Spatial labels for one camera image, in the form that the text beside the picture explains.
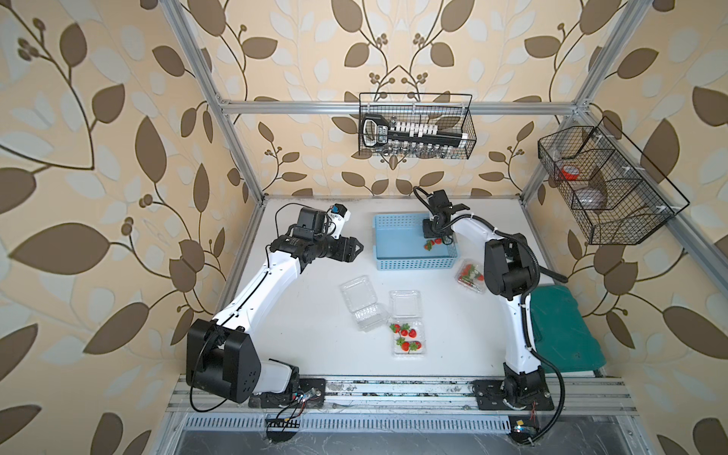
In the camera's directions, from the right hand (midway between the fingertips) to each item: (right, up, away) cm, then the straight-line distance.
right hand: (432, 231), depth 107 cm
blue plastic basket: (-13, -5, 0) cm, 14 cm away
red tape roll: (+35, +17, -26) cm, 47 cm away
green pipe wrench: (+39, -15, -11) cm, 44 cm away
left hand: (-30, -2, -26) cm, 40 cm away
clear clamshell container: (-27, -22, -16) cm, 38 cm away
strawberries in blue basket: (-2, -5, -2) cm, 6 cm away
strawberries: (-13, -30, -23) cm, 40 cm away
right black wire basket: (+42, +10, -34) cm, 55 cm away
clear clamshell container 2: (-12, -24, -17) cm, 32 cm away
